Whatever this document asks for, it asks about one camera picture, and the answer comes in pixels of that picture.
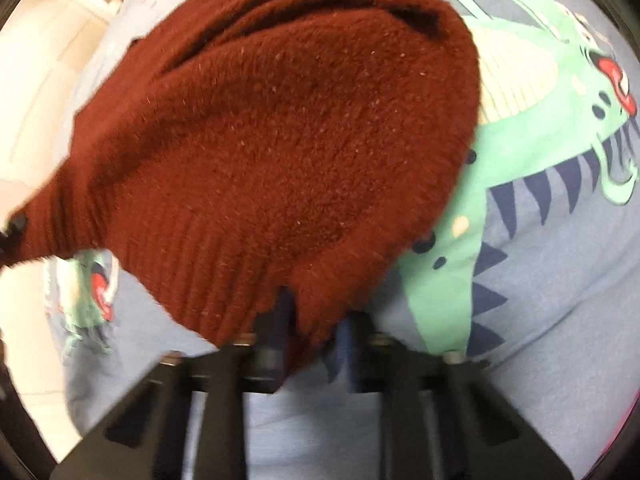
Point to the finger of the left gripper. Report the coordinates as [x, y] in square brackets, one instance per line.
[12, 233]

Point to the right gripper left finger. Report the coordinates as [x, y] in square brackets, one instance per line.
[185, 418]

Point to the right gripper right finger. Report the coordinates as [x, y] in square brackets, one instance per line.
[438, 416]

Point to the dark red knit sweater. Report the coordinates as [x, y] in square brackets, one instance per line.
[243, 147]

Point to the blue dinosaur print bedsheet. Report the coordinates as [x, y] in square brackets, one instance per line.
[540, 248]

